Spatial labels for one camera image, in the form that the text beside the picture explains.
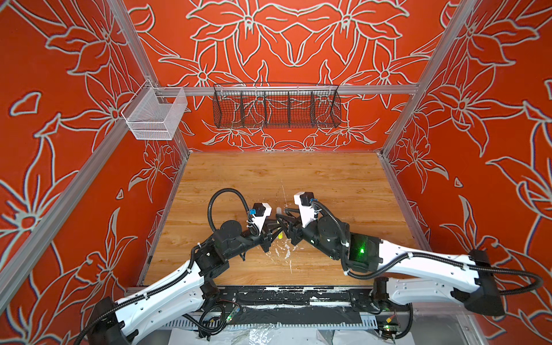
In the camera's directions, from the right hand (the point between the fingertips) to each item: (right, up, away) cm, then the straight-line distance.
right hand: (276, 214), depth 63 cm
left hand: (+2, -3, +4) cm, 6 cm away
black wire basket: (0, +44, +35) cm, 56 cm away
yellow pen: (+1, -7, +3) cm, 8 cm away
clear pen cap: (+1, +1, +1) cm, 1 cm away
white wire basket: (-54, +39, +31) cm, 74 cm away
